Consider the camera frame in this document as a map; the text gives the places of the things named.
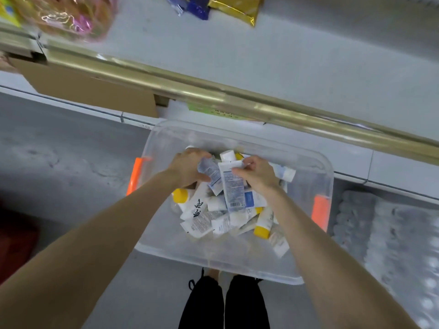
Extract person's left hand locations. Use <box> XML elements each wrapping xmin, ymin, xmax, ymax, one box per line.
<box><xmin>164</xmin><ymin>147</ymin><xmax>214</xmax><ymax>190</ymax></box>

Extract person's right hand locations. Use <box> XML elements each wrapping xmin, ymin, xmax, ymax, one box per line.
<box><xmin>230</xmin><ymin>155</ymin><xmax>283</xmax><ymax>200</ymax></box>

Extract pile of cream tubes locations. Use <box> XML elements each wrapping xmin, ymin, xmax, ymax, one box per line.
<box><xmin>171</xmin><ymin>145</ymin><xmax>297</xmax><ymax>259</ymax></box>

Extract clear plastic storage bin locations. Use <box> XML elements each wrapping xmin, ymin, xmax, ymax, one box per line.
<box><xmin>126</xmin><ymin>119</ymin><xmax>335</xmax><ymax>286</ymax></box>

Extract person's right forearm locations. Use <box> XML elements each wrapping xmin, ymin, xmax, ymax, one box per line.
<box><xmin>266</xmin><ymin>188</ymin><xmax>423</xmax><ymax>329</ymax></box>

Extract person's left forearm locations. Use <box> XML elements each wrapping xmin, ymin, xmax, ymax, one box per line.
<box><xmin>0</xmin><ymin>171</ymin><xmax>181</xmax><ymax>329</ymax></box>

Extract person's black trousers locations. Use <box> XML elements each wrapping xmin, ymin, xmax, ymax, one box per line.
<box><xmin>178</xmin><ymin>269</ymin><xmax>271</xmax><ymax>329</ymax></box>

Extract brown cardboard sheet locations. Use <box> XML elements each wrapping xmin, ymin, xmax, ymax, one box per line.
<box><xmin>6</xmin><ymin>56</ymin><xmax>169</xmax><ymax>119</ymax></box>

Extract shrink-wrapped water bottle pack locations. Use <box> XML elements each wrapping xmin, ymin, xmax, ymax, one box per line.
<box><xmin>331</xmin><ymin>190</ymin><xmax>439</xmax><ymax>329</ymax></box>

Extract blue snack packet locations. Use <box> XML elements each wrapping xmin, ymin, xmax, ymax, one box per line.
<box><xmin>187</xmin><ymin>0</ymin><xmax>210</xmax><ymax>20</ymax></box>

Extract gold snack packet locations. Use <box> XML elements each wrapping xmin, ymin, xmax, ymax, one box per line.
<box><xmin>207</xmin><ymin>0</ymin><xmax>265</xmax><ymax>27</ymax></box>

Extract dark red carton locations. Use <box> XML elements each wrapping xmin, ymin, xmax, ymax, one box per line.
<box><xmin>0</xmin><ymin>198</ymin><xmax>40</xmax><ymax>285</ymax></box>

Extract pink snack bag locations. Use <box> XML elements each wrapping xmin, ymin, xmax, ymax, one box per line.
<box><xmin>6</xmin><ymin>0</ymin><xmax>119</xmax><ymax>42</ymax></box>

